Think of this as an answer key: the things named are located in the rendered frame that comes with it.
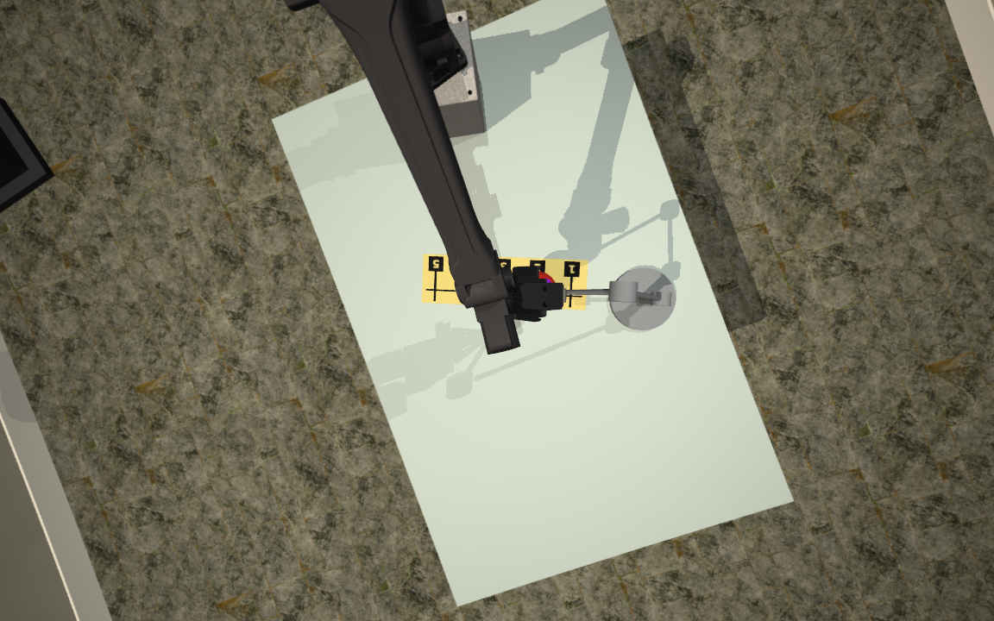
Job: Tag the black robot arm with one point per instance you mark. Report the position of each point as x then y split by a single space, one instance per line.
403 73

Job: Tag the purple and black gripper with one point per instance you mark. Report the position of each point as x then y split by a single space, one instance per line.
529 271

